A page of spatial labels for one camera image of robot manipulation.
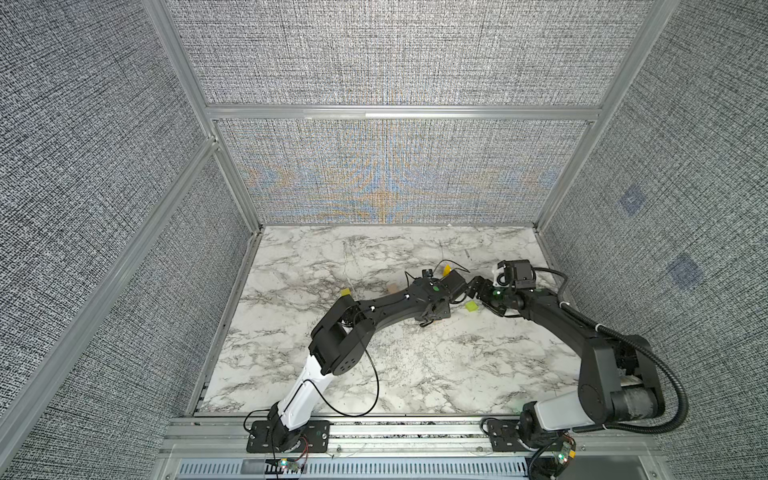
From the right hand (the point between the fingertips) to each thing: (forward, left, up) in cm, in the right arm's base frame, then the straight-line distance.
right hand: (472, 292), depth 92 cm
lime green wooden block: (-1, -1, -7) cm, 7 cm away
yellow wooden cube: (+4, +40, -5) cm, 41 cm away
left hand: (-5, +11, -4) cm, 13 cm away
